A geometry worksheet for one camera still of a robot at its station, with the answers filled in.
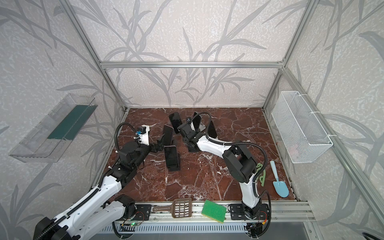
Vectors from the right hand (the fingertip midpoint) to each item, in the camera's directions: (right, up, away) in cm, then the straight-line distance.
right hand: (189, 131), depth 94 cm
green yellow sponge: (+14, -38, -22) cm, 46 cm away
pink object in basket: (+54, -8, -21) cm, 58 cm away
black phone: (-11, -15, -3) cm, 19 cm away
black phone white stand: (+15, 0, +11) cm, 18 cm away
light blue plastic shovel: (+52, -30, -13) cm, 61 cm away
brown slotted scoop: (-3, -38, -19) cm, 43 cm away
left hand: (-15, 0, -18) cm, 24 cm away
